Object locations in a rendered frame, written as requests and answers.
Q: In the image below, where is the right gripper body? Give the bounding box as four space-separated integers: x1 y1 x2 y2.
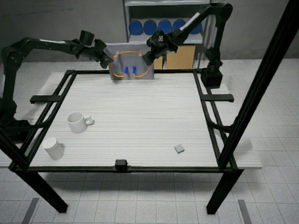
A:
143 46 165 66

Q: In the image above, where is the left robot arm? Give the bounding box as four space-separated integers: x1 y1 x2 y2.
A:
0 30 106 127

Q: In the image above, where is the white mug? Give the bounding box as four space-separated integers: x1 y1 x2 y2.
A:
67 111 92 134

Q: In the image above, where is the white cylinder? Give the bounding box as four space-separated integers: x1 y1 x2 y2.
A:
42 137 64 161

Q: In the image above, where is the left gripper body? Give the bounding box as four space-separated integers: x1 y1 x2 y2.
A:
88 47 110 69

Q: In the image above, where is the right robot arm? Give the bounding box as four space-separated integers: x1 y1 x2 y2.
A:
146 1 233 75

